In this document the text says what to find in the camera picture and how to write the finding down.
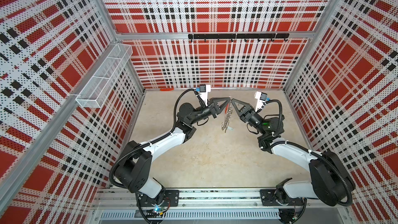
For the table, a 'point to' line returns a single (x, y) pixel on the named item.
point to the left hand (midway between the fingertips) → (230, 101)
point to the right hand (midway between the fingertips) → (231, 102)
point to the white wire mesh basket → (94, 93)
